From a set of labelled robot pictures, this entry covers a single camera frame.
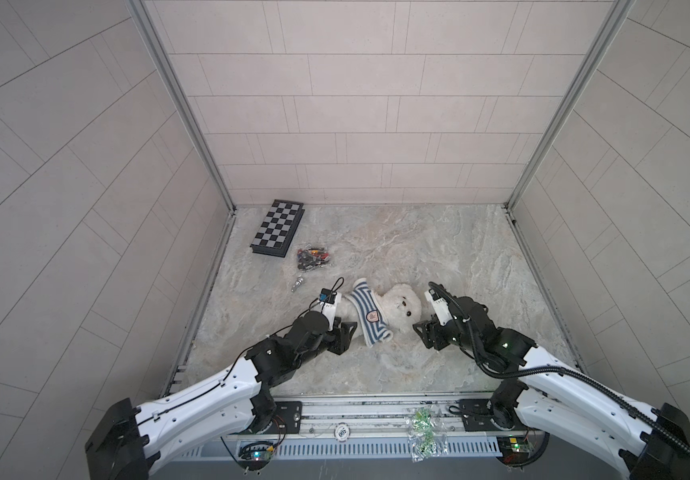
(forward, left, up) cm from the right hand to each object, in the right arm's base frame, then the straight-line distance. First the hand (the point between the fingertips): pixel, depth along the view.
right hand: (420, 326), depth 79 cm
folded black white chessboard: (+40, +43, -1) cm, 58 cm away
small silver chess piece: (+19, +34, -4) cm, 39 cm away
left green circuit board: (-25, +41, -4) cm, 48 cm away
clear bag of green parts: (-23, +2, -7) cm, 24 cm away
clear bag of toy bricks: (+28, +31, -4) cm, 42 cm away
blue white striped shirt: (+4, +13, +1) cm, 13 cm away
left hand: (0, +16, +4) cm, 17 cm away
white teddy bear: (+5, +5, +2) cm, 8 cm away
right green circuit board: (-27, -18, -9) cm, 33 cm away
